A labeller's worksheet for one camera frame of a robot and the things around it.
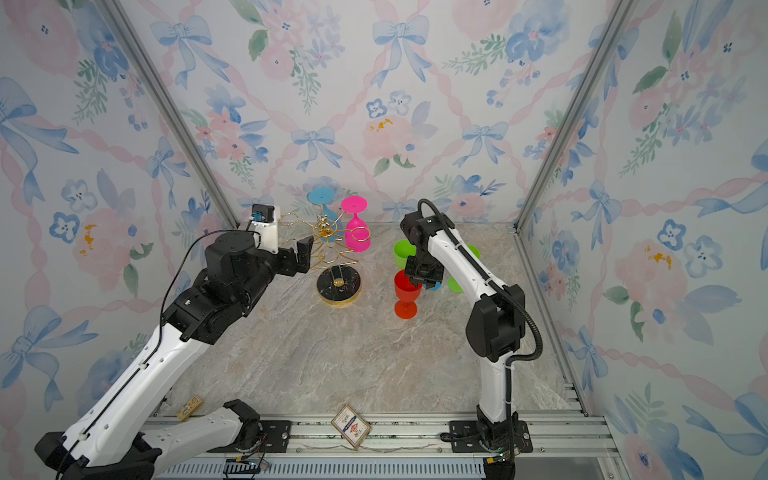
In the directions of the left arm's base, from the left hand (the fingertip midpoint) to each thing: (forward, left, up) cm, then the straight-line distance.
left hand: (292, 232), depth 65 cm
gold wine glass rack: (+11, -4, -37) cm, 39 cm away
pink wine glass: (+16, -12, -16) cm, 26 cm away
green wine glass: (+17, -25, -25) cm, 40 cm away
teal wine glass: (+23, -2, -9) cm, 24 cm away
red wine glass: (+1, -26, -26) cm, 37 cm away
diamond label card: (-30, -12, -38) cm, 50 cm away
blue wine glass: (-2, -34, -19) cm, 39 cm away
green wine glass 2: (-1, -37, -16) cm, 41 cm away
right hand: (+4, -30, -25) cm, 39 cm away
